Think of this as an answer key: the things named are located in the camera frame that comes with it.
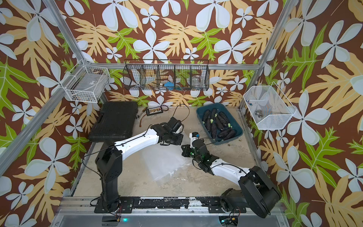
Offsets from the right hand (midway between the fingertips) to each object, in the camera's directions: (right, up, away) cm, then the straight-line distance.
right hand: (180, 146), depth 85 cm
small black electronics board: (-22, +24, +31) cm, 45 cm away
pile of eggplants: (+29, +13, +19) cm, 36 cm away
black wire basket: (-10, +48, +12) cm, 50 cm away
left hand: (+2, +4, +2) cm, 5 cm away
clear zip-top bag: (-12, -9, +4) cm, 16 cm away
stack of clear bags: (-13, -10, +2) cm, 17 cm away
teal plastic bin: (+34, +27, +33) cm, 55 cm away
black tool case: (-48, +15, +16) cm, 53 cm away
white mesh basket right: (+54, +23, -2) cm, 59 cm away
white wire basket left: (-58, +39, -1) cm, 69 cm away
